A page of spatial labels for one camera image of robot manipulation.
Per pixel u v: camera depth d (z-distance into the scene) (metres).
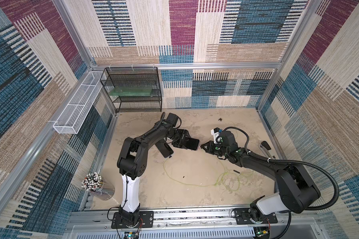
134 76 1.02
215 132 0.82
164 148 1.07
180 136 0.85
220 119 1.15
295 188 0.44
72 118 0.92
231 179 0.87
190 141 0.99
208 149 0.78
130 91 0.94
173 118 0.79
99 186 0.69
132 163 0.54
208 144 0.80
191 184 0.85
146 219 0.73
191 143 1.02
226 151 0.68
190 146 0.90
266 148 0.93
